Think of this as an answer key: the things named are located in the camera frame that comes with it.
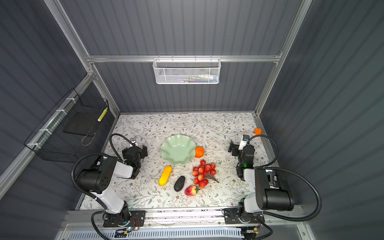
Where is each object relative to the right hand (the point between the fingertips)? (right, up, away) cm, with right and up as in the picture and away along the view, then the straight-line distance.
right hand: (241, 142), depth 91 cm
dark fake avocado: (-37, -21, -10) cm, 44 cm away
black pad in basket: (-85, +12, -17) cm, 87 cm away
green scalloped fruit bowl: (-40, -5, +7) cm, 41 cm away
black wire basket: (-92, +4, -27) cm, 96 cm away
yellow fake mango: (-46, -18, -6) cm, 50 cm away
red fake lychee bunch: (-25, -17, -7) cm, 31 cm away
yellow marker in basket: (-80, +16, -9) cm, 82 cm away
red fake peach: (-31, -24, -12) cm, 41 cm away
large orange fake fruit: (-26, -6, +1) cm, 27 cm away
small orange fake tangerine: (+16, +7, +14) cm, 23 cm away
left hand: (-68, -3, +5) cm, 68 cm away
